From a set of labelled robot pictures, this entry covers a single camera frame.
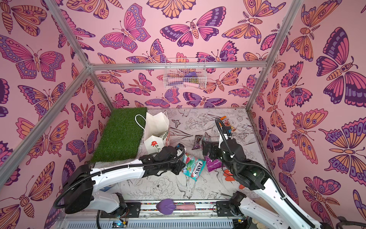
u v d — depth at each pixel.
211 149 0.57
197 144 0.96
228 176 0.83
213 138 0.98
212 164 0.85
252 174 0.43
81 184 0.42
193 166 0.80
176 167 0.70
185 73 0.95
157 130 0.97
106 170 0.47
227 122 1.06
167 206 0.74
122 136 1.03
